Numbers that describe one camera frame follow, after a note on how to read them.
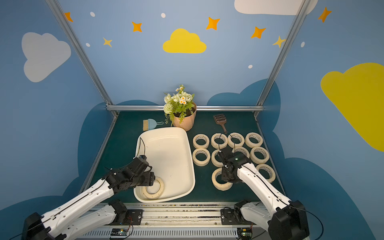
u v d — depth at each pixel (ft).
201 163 2.99
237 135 3.50
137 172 1.99
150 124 3.77
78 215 1.47
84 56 2.83
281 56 2.84
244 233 2.40
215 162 2.99
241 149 3.22
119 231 2.35
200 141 3.42
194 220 2.45
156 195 2.58
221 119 3.77
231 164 1.86
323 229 1.33
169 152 3.23
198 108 3.31
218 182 2.56
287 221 1.27
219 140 3.48
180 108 2.89
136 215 2.48
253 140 3.50
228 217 2.44
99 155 3.34
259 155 3.23
